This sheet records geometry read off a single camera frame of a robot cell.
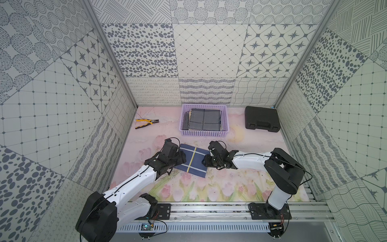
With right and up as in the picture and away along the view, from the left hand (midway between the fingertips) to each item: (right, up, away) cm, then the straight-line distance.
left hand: (181, 153), depth 84 cm
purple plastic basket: (+1, +29, +30) cm, 42 cm away
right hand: (+14, -7, +5) cm, 17 cm away
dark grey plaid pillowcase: (+13, +20, +23) cm, 33 cm away
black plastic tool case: (+58, +20, +25) cm, 67 cm away
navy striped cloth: (+7, -7, +4) cm, 11 cm away
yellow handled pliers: (-26, +18, +26) cm, 41 cm away
